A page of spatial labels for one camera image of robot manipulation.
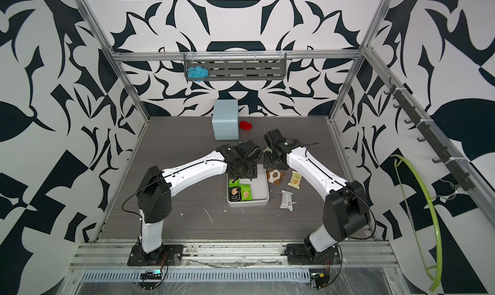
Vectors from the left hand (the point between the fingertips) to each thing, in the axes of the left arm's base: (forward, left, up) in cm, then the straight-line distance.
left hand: (247, 169), depth 86 cm
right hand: (+3, -10, +2) cm, 11 cm away
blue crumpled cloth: (+39, +21, +24) cm, 50 cm away
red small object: (+35, -1, -10) cm, 36 cm away
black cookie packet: (-8, +6, -8) cm, 13 cm away
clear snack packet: (-11, -17, -10) cm, 23 cm away
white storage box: (-5, -6, -10) cm, 13 cm away
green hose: (-30, -49, +21) cm, 61 cm away
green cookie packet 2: (-7, +1, -8) cm, 11 cm away
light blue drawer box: (+24, +10, +6) cm, 27 cm away
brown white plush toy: (0, -13, -8) cm, 15 cm away
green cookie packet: (-2, +5, -8) cm, 10 cm away
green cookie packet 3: (-1, -23, -10) cm, 25 cm away
